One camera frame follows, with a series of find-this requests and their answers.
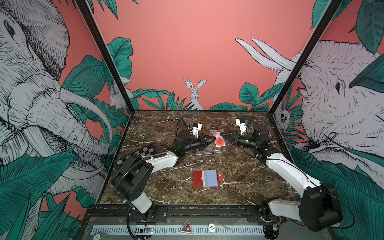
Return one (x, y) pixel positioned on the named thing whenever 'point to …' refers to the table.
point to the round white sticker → (211, 227)
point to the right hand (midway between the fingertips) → (221, 135)
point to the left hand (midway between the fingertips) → (218, 137)
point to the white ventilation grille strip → (174, 230)
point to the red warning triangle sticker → (187, 227)
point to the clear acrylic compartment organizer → (212, 149)
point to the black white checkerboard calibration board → (146, 151)
